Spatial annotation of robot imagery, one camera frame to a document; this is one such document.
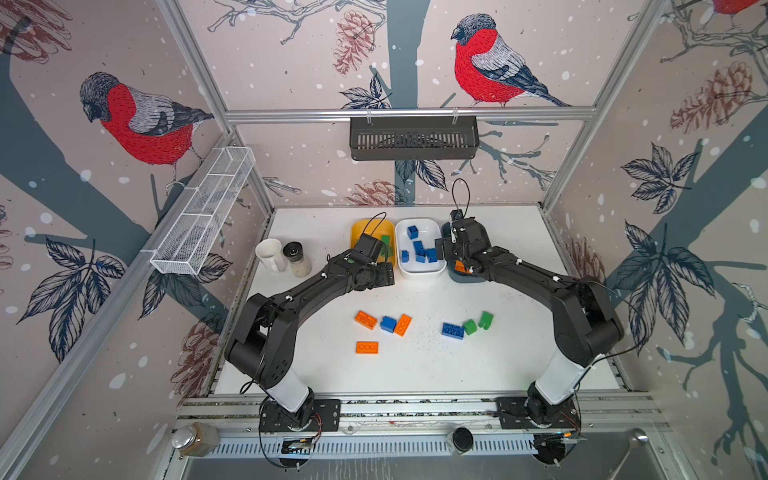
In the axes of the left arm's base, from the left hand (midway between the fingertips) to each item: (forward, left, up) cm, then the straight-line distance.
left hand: (383, 276), depth 89 cm
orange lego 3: (-11, -6, -9) cm, 16 cm away
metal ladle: (-40, -60, -7) cm, 72 cm away
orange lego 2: (-18, +5, -9) cm, 21 cm away
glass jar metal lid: (-40, +42, 0) cm, 58 cm away
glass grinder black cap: (+10, +29, 0) cm, 31 cm away
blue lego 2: (+17, -12, -9) cm, 23 cm away
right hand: (+11, -22, +2) cm, 25 cm away
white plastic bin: (+21, -11, -9) cm, 26 cm away
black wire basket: (+47, -11, +17) cm, 51 cm away
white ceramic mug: (+12, +39, -3) cm, 40 cm away
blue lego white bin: (+24, -11, -7) cm, 27 cm away
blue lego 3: (+13, -7, -8) cm, 17 cm away
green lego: (-11, -31, -8) cm, 33 cm away
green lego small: (-12, -26, -9) cm, 30 cm away
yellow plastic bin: (+23, 0, -6) cm, 24 cm away
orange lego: (-9, +6, -10) cm, 15 cm away
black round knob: (-41, -17, -1) cm, 44 cm away
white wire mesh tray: (-2, +47, +21) cm, 52 cm away
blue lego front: (-13, -21, -9) cm, 26 cm away
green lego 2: (+23, -1, -12) cm, 26 cm away
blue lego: (-11, -1, -8) cm, 14 cm away
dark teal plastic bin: (+4, -23, -6) cm, 24 cm away
